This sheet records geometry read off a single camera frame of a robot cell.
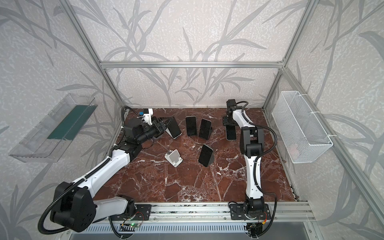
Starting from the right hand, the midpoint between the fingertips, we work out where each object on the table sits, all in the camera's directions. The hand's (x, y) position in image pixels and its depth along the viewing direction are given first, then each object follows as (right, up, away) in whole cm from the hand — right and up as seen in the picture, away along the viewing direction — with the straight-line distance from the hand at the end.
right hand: (230, 119), depth 108 cm
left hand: (-36, 0, -33) cm, 49 cm away
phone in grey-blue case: (-28, -5, -7) cm, 30 cm away
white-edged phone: (0, -10, -4) cm, 11 cm away
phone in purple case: (-18, -7, -9) cm, 22 cm away
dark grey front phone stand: (-15, -24, -24) cm, 37 cm away
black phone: (-19, -22, -17) cm, 34 cm away
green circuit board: (-53, -51, -38) cm, 83 cm away
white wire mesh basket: (+22, -8, -48) cm, 53 cm away
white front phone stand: (-38, -24, -17) cm, 48 cm away
